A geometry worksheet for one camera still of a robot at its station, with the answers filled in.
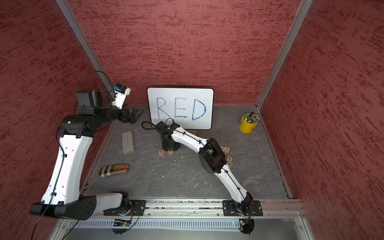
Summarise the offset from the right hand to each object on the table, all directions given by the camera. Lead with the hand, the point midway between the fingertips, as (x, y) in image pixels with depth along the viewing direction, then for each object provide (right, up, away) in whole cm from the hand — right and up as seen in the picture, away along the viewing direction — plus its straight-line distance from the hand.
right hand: (170, 150), depth 91 cm
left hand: (-13, +24, -25) cm, 37 cm away
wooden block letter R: (-6, -1, +1) cm, 6 cm away
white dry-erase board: (+12, +27, +3) cm, 30 cm away
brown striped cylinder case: (-31, -9, -7) cm, 33 cm away
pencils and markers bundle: (+54, +21, +7) cm, 58 cm away
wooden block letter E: (0, -1, +1) cm, 2 cm away
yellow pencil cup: (+52, +14, +12) cm, 55 cm away
